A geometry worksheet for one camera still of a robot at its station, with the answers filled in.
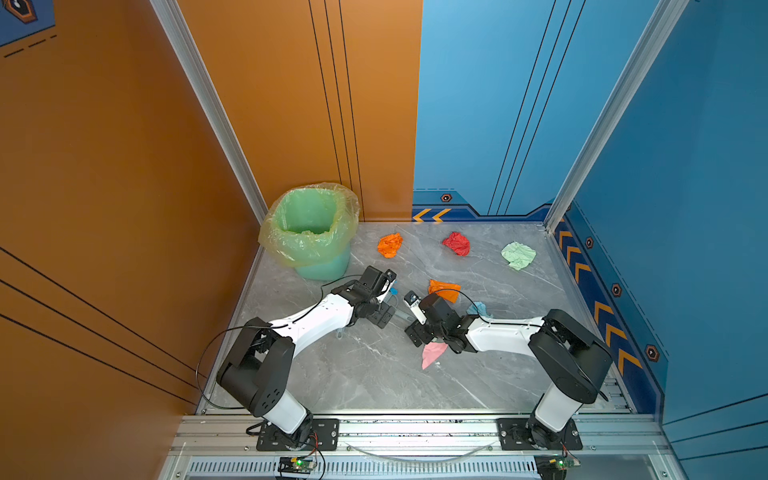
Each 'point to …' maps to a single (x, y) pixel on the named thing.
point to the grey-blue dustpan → (339, 332)
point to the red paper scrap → (458, 243)
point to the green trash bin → (329, 268)
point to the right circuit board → (554, 466)
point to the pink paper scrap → (431, 352)
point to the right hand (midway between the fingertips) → (415, 318)
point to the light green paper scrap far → (518, 255)
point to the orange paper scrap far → (389, 245)
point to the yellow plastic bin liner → (310, 223)
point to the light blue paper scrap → (480, 309)
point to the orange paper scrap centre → (443, 287)
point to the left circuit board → (296, 465)
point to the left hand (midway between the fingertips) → (376, 301)
